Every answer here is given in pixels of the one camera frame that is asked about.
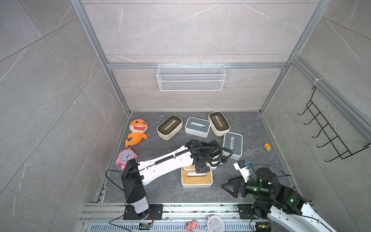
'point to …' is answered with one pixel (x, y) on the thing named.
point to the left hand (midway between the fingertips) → (205, 161)
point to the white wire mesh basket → (191, 78)
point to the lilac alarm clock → (215, 224)
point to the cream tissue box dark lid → (170, 127)
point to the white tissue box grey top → (234, 141)
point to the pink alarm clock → (124, 156)
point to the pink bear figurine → (190, 225)
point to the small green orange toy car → (267, 147)
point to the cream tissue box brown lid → (219, 124)
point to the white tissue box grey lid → (198, 127)
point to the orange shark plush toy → (137, 127)
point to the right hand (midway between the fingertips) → (227, 185)
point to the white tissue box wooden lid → (191, 179)
